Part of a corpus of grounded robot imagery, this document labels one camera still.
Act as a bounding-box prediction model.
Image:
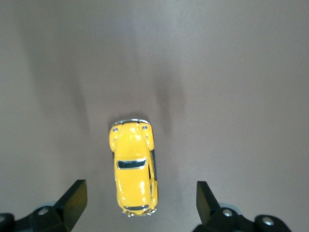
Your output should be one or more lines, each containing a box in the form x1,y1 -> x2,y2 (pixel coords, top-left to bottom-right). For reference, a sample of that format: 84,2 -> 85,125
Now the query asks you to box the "yellow beetle toy car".
108,118 -> 159,218

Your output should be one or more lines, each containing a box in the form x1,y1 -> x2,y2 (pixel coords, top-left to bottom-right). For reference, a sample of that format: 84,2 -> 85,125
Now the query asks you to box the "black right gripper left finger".
0,179 -> 88,232

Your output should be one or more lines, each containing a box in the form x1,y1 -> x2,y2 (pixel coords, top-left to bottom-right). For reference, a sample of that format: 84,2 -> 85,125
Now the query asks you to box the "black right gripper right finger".
192,180 -> 293,232

